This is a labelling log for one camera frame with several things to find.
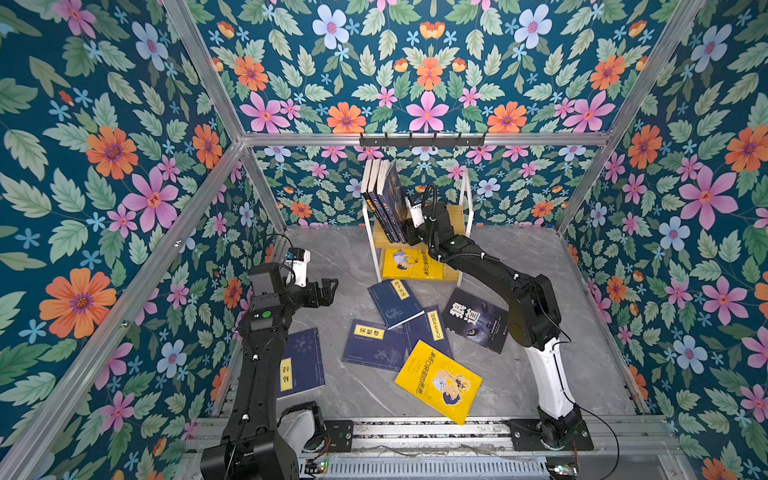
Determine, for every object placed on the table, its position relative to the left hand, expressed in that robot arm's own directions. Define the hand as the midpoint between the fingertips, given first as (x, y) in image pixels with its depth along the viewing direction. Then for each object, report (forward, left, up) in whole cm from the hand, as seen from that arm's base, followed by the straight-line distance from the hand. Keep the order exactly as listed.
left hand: (323, 278), depth 78 cm
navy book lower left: (-10, -11, -22) cm, 26 cm away
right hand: (+23, -28, 0) cm, 36 cm away
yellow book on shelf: (+17, -23, -18) cm, 34 cm away
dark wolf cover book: (-5, -44, -21) cm, 49 cm away
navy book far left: (-16, +10, -21) cm, 28 cm away
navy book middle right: (-7, -29, -20) cm, 36 cm away
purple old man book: (+19, -20, +12) cm, 30 cm away
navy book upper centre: (+3, -19, -20) cm, 28 cm away
